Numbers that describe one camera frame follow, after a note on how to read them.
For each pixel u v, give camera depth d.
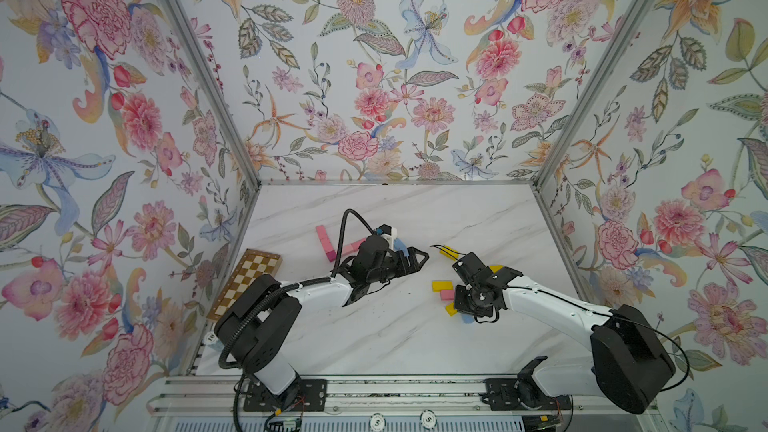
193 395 0.77
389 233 0.81
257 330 0.45
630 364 0.42
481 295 0.63
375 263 0.69
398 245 1.03
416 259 0.77
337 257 0.63
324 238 1.06
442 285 0.92
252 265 0.95
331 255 1.01
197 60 0.85
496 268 0.67
